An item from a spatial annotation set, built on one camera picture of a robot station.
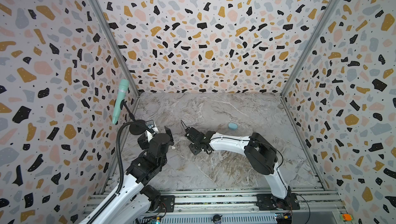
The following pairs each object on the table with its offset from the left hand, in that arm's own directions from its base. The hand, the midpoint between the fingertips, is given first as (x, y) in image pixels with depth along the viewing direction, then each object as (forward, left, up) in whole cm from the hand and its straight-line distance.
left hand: (160, 130), depth 74 cm
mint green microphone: (+20, +20, +10) cm, 30 cm away
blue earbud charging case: (+16, -40, -22) cm, 48 cm away
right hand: (+2, -16, -22) cm, 27 cm away
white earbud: (+2, -2, -23) cm, 23 cm away
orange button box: (-34, -85, -21) cm, 94 cm away
